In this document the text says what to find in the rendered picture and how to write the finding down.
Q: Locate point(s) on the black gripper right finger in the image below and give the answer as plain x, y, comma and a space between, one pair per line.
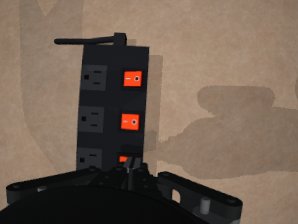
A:
206, 203

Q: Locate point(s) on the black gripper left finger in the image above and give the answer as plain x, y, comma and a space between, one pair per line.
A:
118, 177

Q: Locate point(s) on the black power strip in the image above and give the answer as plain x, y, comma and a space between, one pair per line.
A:
112, 101

